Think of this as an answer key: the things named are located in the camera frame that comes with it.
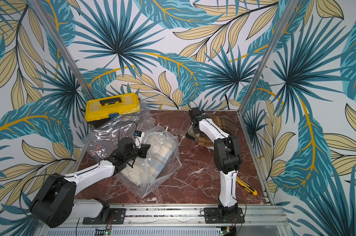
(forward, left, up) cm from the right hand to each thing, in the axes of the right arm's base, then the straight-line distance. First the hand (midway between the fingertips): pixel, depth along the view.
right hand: (205, 128), depth 98 cm
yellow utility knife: (-36, -19, -8) cm, 42 cm away
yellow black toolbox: (+11, +70, +8) cm, 72 cm away
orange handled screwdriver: (-11, +69, -4) cm, 70 cm away
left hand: (-14, +36, +2) cm, 38 cm away
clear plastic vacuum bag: (-2, +64, -1) cm, 64 cm away
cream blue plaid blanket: (-27, +38, 0) cm, 47 cm away
